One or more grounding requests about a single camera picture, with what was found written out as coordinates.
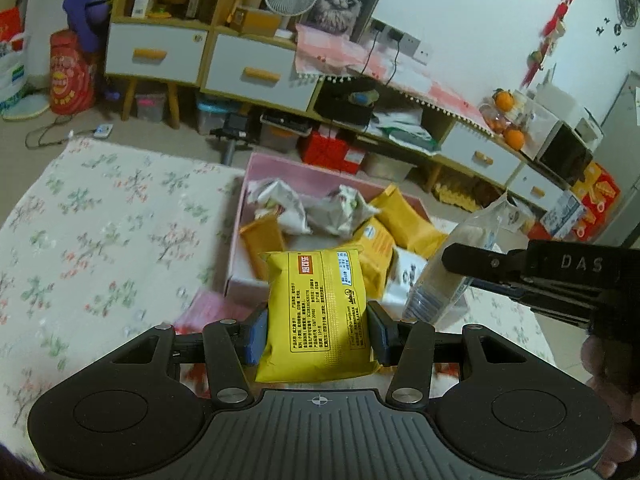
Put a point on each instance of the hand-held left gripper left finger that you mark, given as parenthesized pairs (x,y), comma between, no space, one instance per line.
(255,337)

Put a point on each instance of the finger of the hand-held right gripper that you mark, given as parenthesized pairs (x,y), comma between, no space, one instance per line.
(550,307)
(480,262)

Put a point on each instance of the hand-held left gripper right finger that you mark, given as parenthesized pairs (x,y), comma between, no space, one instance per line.
(379,335)

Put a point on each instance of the pink snack packet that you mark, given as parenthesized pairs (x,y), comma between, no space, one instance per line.
(210,310)

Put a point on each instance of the clear rice cracker packet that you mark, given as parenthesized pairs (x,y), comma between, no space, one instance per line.
(435,295)

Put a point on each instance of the small yellow packet red label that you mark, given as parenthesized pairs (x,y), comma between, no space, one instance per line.
(315,310)

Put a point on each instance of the white snack packet black print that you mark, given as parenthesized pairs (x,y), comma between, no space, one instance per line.
(407,275)

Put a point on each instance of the yellow printed snack packet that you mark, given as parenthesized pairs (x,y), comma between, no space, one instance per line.
(375,255)

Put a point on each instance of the large plain yellow snack packet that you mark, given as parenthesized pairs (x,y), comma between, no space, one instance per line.
(407,225)

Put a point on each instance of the orange yellow snack packet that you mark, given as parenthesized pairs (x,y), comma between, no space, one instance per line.
(262,247)

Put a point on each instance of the pink cardboard box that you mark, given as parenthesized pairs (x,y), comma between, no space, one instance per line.
(295,170)

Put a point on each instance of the person's right hand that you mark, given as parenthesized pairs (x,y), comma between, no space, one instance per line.
(627,440)

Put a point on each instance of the white blue printed carton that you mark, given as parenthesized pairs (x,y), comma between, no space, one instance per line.
(562,212)

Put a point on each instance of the egg tray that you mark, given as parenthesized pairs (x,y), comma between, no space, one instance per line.
(460,195)

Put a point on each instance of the red printed carton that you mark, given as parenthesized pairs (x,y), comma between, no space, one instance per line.
(597,195)

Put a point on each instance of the low wooden cabinet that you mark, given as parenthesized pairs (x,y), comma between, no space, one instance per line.
(433,177)

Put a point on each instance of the white microwave oven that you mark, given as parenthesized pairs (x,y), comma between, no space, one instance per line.
(565,155)

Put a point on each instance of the orange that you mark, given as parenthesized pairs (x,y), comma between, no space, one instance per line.
(502,100)
(515,138)

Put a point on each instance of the clear plastic storage bin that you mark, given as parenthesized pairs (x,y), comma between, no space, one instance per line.
(385,167)

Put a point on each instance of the bag of small oranges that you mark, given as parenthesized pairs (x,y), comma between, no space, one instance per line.
(492,120)

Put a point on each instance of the stack of papers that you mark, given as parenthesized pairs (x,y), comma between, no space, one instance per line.
(405,127)

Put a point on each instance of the red gift box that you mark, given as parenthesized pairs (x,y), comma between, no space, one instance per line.
(322,147)
(352,157)

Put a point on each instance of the black box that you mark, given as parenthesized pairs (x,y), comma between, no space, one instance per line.
(340,107)

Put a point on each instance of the black keyboard tray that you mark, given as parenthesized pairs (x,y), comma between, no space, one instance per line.
(285,122)

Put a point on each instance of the teal lid storage bin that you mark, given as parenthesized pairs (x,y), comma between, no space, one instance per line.
(212,115)

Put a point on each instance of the pink floral cabinet runner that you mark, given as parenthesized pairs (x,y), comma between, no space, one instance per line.
(350,55)

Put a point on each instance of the small clear bin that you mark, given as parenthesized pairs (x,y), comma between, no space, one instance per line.
(150,107)

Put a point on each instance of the white power adapter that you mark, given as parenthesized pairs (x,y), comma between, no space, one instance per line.
(103,131)

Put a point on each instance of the red hanging decoration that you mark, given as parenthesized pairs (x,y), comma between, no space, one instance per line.
(565,0)

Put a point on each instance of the small purple object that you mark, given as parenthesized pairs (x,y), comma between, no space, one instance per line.
(111,96)

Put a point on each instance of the tall wooden cabinet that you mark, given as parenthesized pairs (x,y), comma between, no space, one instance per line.
(209,60)

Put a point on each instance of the cat picture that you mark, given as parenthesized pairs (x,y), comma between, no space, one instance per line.
(342,2)

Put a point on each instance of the brown cardboard box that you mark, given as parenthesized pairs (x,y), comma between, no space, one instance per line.
(260,21)

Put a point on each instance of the red printed sack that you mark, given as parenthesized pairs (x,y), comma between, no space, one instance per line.
(70,75)

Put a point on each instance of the round white green disc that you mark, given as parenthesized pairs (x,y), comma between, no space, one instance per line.
(25,107)

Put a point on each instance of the white printed sack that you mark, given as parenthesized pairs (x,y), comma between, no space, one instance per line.
(10,85)

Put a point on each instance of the small white carton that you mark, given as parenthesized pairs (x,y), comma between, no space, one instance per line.
(142,2)

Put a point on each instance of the purple plush toy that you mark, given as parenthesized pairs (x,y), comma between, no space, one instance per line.
(87,0)

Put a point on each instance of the red paper bag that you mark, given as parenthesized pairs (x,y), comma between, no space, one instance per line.
(10,25)

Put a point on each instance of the black camera stand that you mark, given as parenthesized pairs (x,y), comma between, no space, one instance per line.
(231,132)

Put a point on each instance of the white wall socket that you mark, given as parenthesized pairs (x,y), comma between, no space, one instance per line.
(424,52)

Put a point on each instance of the white wall socket panel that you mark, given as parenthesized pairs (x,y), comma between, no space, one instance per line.
(410,42)

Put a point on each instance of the wall mounted fan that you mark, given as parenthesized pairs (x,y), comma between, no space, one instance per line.
(627,5)

